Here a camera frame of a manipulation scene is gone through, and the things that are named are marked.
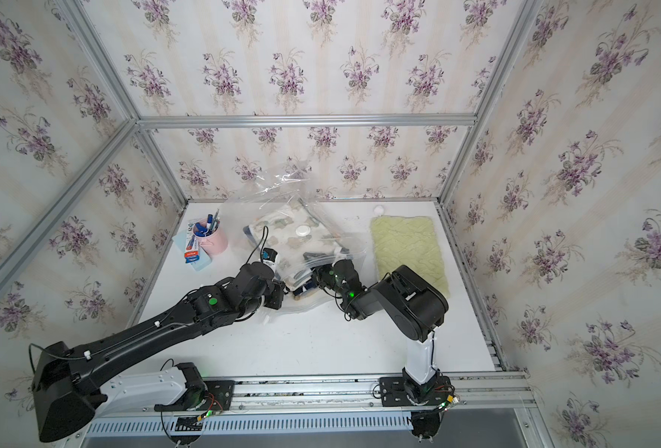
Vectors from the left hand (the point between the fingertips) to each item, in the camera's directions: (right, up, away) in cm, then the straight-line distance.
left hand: (288, 287), depth 77 cm
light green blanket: (+43, +12, +27) cm, 52 cm away
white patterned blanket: (0, +13, +17) cm, 21 cm away
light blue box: (-39, +9, +21) cm, 45 cm away
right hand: (+4, +7, +10) cm, 13 cm away
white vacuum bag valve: (+2, +16, +20) cm, 26 cm away
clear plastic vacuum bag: (-13, +33, +40) cm, 54 cm away
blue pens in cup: (-31, +18, +22) cm, 42 cm away
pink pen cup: (-30, +14, +19) cm, 38 cm away
